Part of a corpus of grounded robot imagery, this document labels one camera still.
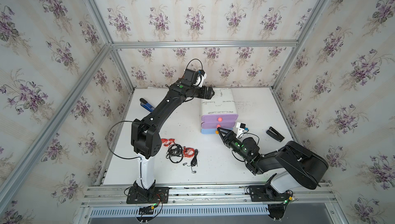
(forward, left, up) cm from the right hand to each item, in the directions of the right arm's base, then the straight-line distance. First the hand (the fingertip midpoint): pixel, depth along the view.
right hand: (219, 131), depth 80 cm
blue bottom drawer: (+5, +3, -9) cm, 11 cm away
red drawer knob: (+5, 0, +4) cm, 7 cm away
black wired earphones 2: (-12, +13, -14) cm, 23 cm away
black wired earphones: (-7, +24, -13) cm, 29 cm away
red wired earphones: (-7, +17, -13) cm, 22 cm away
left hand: (+19, +5, +10) cm, 22 cm away
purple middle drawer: (+5, +6, -2) cm, 8 cm away
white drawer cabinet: (+14, -2, +8) cm, 16 cm away
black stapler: (+6, -36, -13) cm, 39 cm away
